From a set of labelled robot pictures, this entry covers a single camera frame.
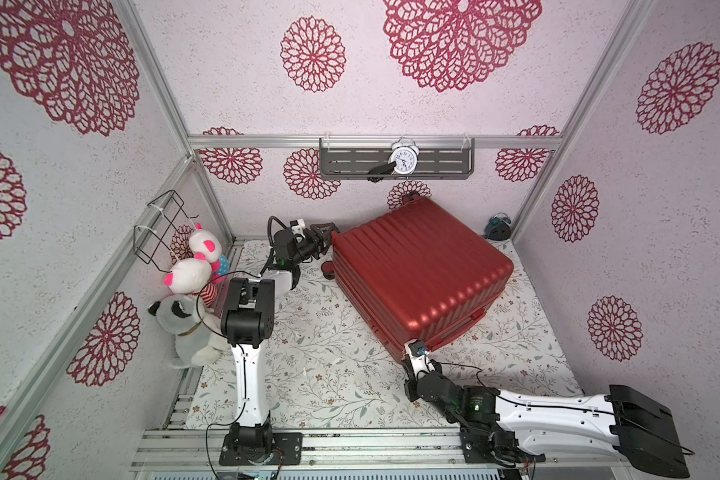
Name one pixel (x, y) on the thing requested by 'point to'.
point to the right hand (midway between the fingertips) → (400, 364)
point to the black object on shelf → (383, 169)
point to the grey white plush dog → (197, 330)
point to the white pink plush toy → (207, 245)
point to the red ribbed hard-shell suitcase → (413, 273)
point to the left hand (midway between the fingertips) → (336, 227)
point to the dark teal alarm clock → (498, 227)
